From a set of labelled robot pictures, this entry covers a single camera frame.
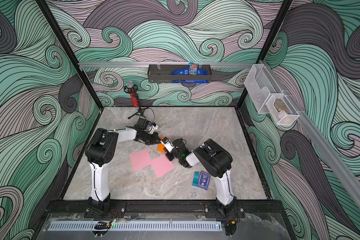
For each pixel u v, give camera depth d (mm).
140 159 933
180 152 772
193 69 901
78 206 747
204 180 815
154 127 969
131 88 994
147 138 895
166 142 837
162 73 951
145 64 941
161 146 966
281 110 638
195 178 835
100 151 552
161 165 899
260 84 777
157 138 929
